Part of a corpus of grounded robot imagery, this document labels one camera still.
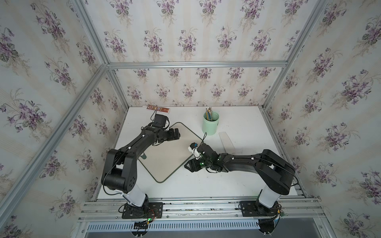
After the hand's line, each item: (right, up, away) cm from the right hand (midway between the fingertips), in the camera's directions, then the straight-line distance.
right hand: (188, 166), depth 85 cm
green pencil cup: (+14, +22, +15) cm, 30 cm away
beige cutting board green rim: (-16, +2, +7) cm, 18 cm away
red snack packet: (-29, +37, +34) cm, 58 cm away
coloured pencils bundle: (+13, +31, +10) cm, 35 cm away
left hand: (-8, +17, +7) cm, 20 cm away
